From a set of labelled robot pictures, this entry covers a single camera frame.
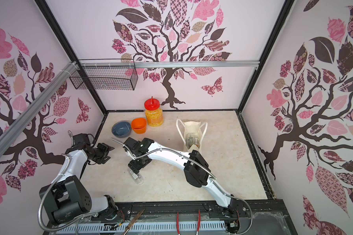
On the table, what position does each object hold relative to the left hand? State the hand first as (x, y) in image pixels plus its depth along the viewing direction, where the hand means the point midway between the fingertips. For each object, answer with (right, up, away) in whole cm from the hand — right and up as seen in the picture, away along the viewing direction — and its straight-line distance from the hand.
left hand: (113, 153), depth 85 cm
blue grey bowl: (-4, +14, +22) cm, 26 cm away
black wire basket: (-9, +50, +10) cm, 52 cm away
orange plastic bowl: (+9, +16, +22) cm, 29 cm away
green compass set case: (+48, +7, +12) cm, 50 cm away
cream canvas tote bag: (+49, +15, +13) cm, 53 cm away
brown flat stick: (+17, -31, -13) cm, 38 cm away
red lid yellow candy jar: (+21, +26, +18) cm, 37 cm away
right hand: (+15, -6, -4) cm, 17 cm away
